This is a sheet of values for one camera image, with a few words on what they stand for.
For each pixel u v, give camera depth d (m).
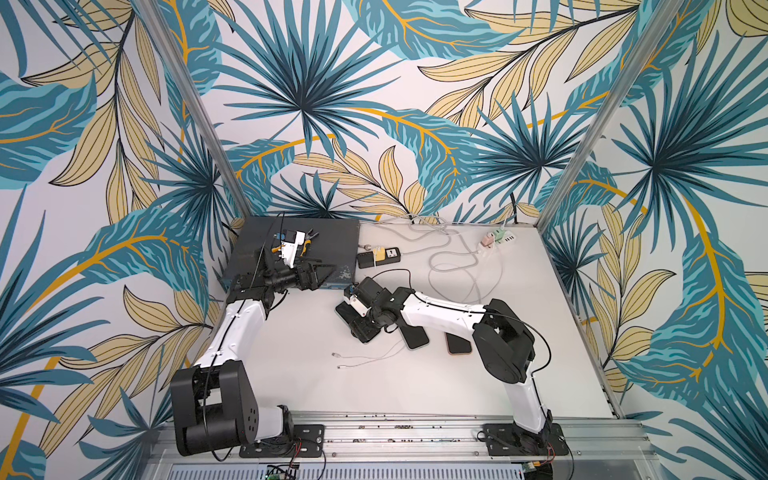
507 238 1.13
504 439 0.73
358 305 0.75
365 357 0.87
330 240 1.08
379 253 1.02
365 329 0.80
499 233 1.10
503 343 0.50
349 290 0.82
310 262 0.69
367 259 1.07
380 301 0.70
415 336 0.90
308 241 1.06
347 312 0.83
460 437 0.75
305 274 0.70
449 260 1.11
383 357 0.88
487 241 1.07
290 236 0.71
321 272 0.73
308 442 0.74
